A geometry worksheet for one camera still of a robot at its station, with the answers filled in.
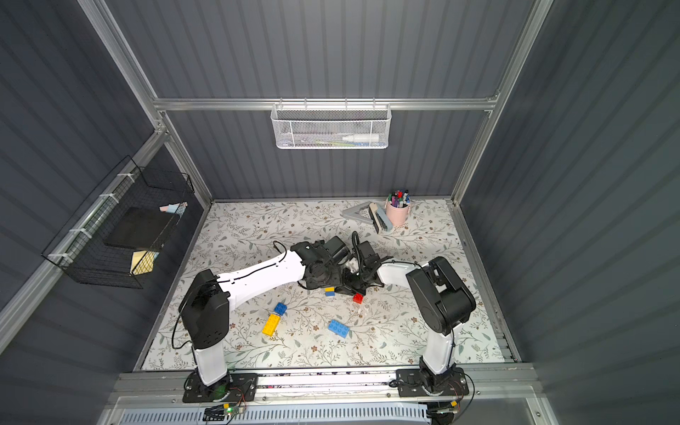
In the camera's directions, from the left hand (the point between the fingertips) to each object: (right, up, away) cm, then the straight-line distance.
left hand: (337, 286), depth 84 cm
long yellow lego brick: (-21, -13, 0) cm, 25 cm away
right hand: (-1, -4, +6) cm, 7 cm away
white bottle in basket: (+8, +51, +10) cm, 53 cm away
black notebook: (-55, +19, -10) cm, 59 cm away
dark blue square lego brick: (-19, -8, +3) cm, 21 cm away
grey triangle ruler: (+5, +25, +32) cm, 40 cm away
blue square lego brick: (-3, -4, +7) cm, 9 cm away
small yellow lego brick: (-3, -2, +4) cm, 6 cm away
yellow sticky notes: (-45, +11, -23) cm, 51 cm away
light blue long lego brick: (0, -13, -1) cm, 13 cm away
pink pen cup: (+24, +23, +25) cm, 42 cm away
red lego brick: (+7, -5, +5) cm, 10 cm away
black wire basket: (-60, +14, -22) cm, 66 cm away
